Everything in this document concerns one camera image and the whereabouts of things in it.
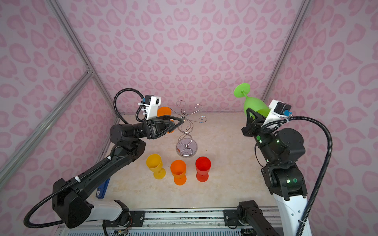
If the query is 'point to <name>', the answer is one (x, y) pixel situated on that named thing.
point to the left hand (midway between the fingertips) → (176, 126)
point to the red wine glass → (203, 164)
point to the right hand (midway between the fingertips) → (247, 109)
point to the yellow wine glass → (154, 162)
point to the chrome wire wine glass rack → (186, 146)
